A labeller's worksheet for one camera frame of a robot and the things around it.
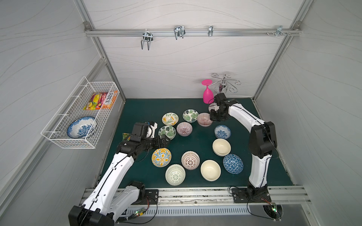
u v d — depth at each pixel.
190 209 0.70
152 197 0.73
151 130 0.63
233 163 0.84
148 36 0.78
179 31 0.77
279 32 0.77
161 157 0.87
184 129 0.99
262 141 0.53
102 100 0.73
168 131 0.98
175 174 0.80
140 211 0.69
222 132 0.98
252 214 0.68
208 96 0.98
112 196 0.43
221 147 0.91
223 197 0.75
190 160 0.86
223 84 0.91
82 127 0.64
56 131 0.56
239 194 0.73
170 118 1.05
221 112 0.80
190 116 1.08
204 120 0.98
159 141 0.66
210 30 0.74
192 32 0.80
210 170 0.82
